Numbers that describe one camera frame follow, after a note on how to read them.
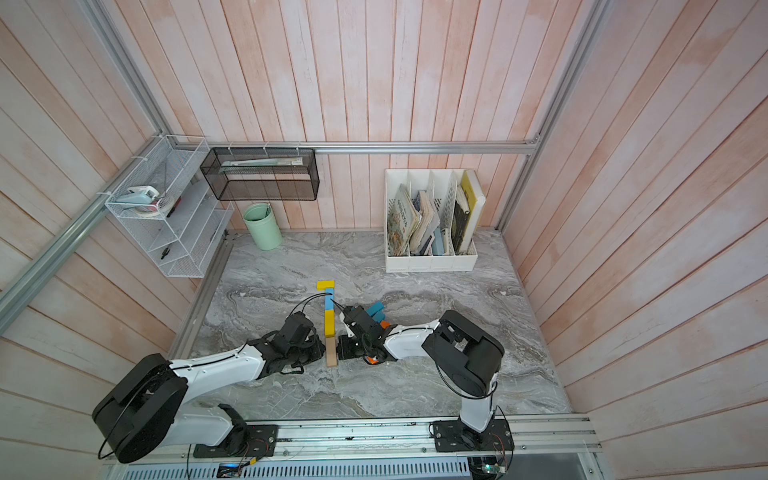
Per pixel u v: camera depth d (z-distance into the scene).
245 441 0.71
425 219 0.98
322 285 1.04
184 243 0.79
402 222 1.03
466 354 0.49
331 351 0.87
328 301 0.98
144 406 0.42
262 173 1.04
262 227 1.07
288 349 0.68
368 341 0.72
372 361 0.76
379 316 0.95
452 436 0.73
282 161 0.91
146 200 0.69
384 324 0.74
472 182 0.98
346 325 0.75
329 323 0.93
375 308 0.99
